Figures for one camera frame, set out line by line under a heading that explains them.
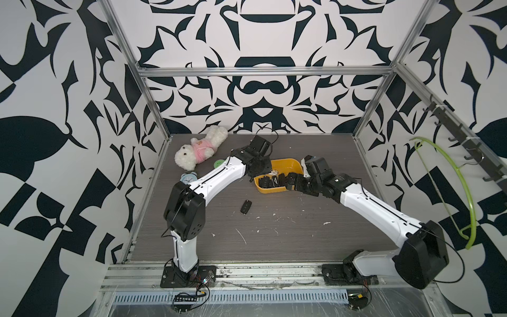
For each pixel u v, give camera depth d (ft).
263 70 3.06
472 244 1.92
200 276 2.40
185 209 1.62
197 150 3.31
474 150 1.83
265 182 3.16
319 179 2.05
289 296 2.34
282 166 3.29
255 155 2.20
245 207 2.99
